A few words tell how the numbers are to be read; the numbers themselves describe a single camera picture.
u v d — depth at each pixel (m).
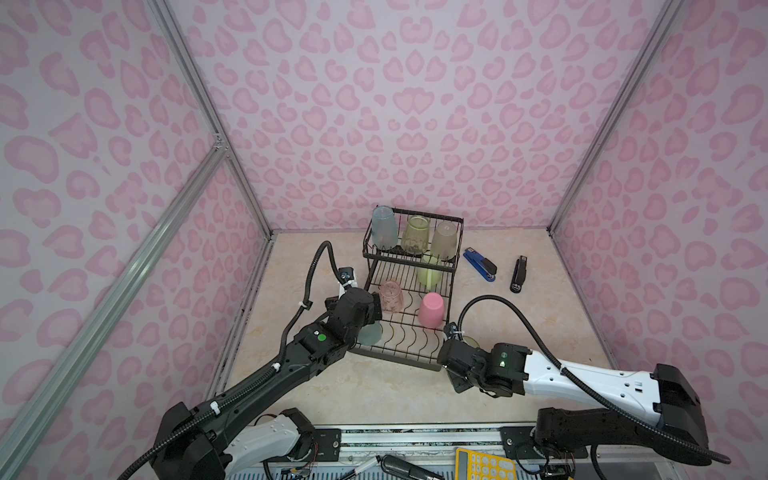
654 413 0.41
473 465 0.69
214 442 0.39
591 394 0.44
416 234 0.83
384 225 0.86
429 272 0.94
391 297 0.90
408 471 0.65
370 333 0.86
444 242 0.84
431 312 0.86
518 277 1.01
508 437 0.74
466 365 0.56
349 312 0.57
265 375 0.46
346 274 0.67
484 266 1.06
